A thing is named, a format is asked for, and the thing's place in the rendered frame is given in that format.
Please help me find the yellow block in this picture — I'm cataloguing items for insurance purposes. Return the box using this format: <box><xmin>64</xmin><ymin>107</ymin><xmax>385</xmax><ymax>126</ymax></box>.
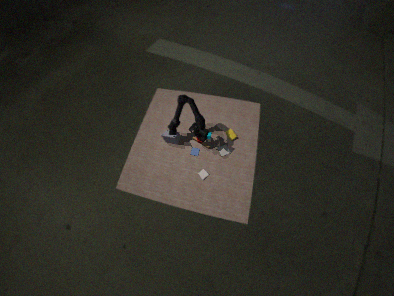
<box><xmin>225</xmin><ymin>128</ymin><xmax>237</xmax><ymax>141</ymax></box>

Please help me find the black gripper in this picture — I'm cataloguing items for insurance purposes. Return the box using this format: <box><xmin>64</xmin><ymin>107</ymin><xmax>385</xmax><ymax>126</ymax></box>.
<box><xmin>189</xmin><ymin>126</ymin><xmax>207</xmax><ymax>142</ymax></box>

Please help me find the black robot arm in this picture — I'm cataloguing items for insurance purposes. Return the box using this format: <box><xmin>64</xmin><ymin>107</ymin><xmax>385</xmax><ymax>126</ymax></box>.
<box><xmin>168</xmin><ymin>95</ymin><xmax>209</xmax><ymax>137</ymax></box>

